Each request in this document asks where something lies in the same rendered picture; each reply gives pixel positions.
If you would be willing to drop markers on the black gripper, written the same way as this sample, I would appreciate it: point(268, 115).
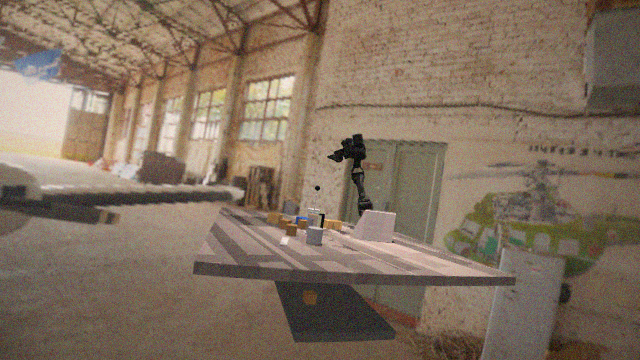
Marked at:
point(347, 152)

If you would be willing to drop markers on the grey cylinder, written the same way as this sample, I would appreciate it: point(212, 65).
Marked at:
point(314, 235)

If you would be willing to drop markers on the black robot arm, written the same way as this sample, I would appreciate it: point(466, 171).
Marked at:
point(364, 202)

